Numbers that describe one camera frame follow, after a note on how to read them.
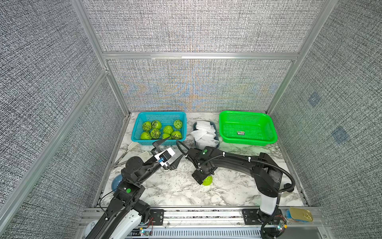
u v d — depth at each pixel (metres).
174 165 0.59
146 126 1.03
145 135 0.98
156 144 0.58
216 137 1.00
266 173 0.49
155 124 1.03
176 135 0.98
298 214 0.71
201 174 0.73
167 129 1.03
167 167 0.58
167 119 1.10
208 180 0.80
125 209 0.48
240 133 1.06
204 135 0.98
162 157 0.51
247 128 1.10
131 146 0.97
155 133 1.00
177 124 1.05
